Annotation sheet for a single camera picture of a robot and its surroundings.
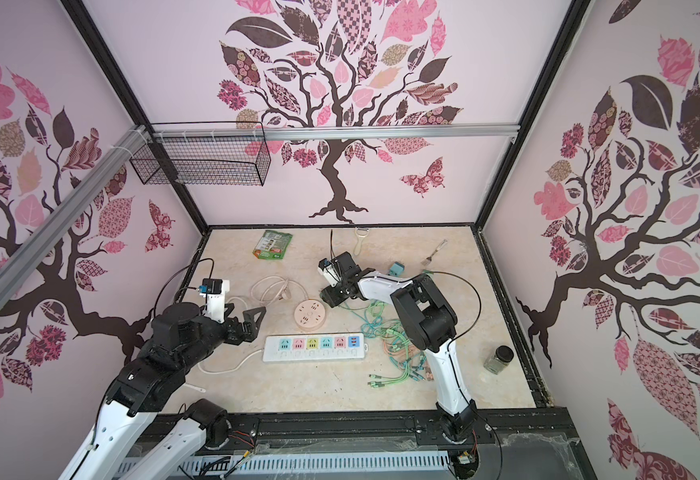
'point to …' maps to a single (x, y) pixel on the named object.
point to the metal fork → (428, 260)
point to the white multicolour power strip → (315, 347)
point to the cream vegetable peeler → (361, 232)
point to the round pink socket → (309, 314)
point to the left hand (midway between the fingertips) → (250, 313)
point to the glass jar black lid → (497, 363)
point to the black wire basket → (208, 153)
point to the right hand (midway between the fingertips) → (330, 289)
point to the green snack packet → (272, 245)
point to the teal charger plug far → (396, 269)
